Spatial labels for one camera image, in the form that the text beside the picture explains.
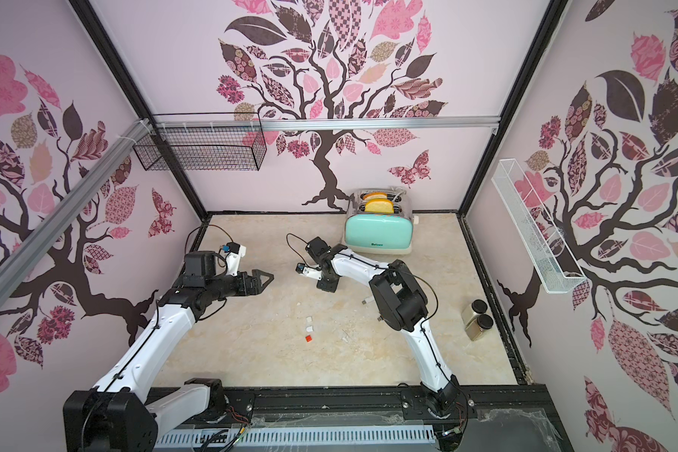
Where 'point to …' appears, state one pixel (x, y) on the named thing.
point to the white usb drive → (367, 300)
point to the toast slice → (378, 203)
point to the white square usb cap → (310, 329)
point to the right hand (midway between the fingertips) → (331, 279)
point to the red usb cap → (308, 338)
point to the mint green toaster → (379, 221)
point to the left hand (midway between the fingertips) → (261, 283)
